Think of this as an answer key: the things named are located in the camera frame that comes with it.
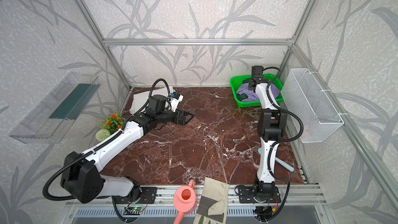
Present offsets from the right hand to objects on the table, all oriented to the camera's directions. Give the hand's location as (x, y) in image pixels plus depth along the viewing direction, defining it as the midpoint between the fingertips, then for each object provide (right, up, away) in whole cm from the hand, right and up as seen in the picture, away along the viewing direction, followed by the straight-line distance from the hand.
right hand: (258, 81), depth 101 cm
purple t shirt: (-6, -4, +12) cm, 14 cm away
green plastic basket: (-12, +2, +15) cm, 19 cm away
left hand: (-42, -18, -22) cm, 51 cm away
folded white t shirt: (-83, -13, +11) cm, 85 cm away
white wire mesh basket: (+10, -18, -38) cm, 44 cm away
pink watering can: (-42, -54, -38) cm, 78 cm away
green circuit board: (-68, -64, -29) cm, 98 cm away
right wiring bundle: (-7, -66, -28) cm, 72 cm away
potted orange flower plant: (-84, -25, -18) cm, 90 cm away
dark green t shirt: (-10, -11, +7) cm, 16 cm away
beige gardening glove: (-30, -61, -31) cm, 75 cm away
